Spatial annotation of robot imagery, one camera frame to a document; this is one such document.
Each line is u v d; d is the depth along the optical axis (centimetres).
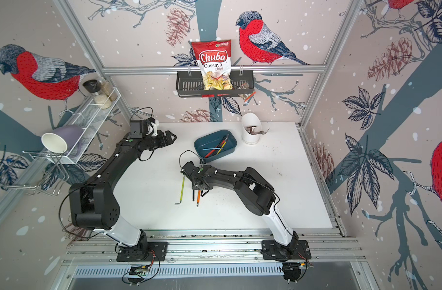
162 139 78
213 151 107
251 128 106
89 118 82
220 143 110
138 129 68
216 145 108
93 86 78
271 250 73
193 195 90
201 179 66
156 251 73
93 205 44
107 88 85
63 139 61
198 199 88
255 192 52
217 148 107
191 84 95
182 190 92
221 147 108
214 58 81
